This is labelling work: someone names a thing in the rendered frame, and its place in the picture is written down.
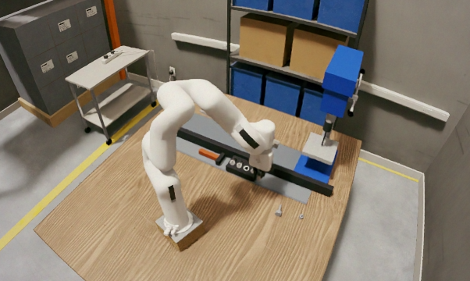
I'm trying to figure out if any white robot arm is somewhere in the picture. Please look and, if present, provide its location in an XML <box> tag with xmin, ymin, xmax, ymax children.
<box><xmin>142</xmin><ymin>80</ymin><xmax>280</xmax><ymax>236</ymax></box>

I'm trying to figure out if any black rectangular bar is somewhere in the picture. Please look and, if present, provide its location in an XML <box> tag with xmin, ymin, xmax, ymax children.
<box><xmin>176</xmin><ymin>127</ymin><xmax>334</xmax><ymax>197</ymax></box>

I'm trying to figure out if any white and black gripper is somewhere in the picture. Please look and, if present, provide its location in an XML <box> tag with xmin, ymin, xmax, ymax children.
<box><xmin>247</xmin><ymin>150</ymin><xmax>274</xmax><ymax>179</ymax></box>

